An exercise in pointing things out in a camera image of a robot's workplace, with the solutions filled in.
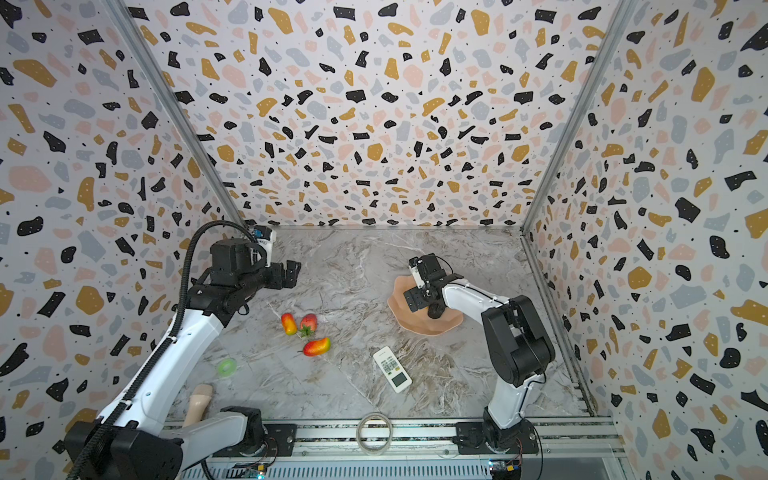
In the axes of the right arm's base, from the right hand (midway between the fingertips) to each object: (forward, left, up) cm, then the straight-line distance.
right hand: (418, 286), depth 96 cm
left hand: (-5, +36, +21) cm, 42 cm away
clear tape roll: (-40, +12, -8) cm, 42 cm away
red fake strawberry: (-13, +33, -2) cm, 36 cm away
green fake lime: (-25, +55, -6) cm, 61 cm away
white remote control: (-25, +7, -5) cm, 26 cm away
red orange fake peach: (-12, +40, -4) cm, 42 cm away
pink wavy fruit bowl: (-10, 0, -5) cm, 11 cm away
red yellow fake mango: (-19, +30, -4) cm, 36 cm away
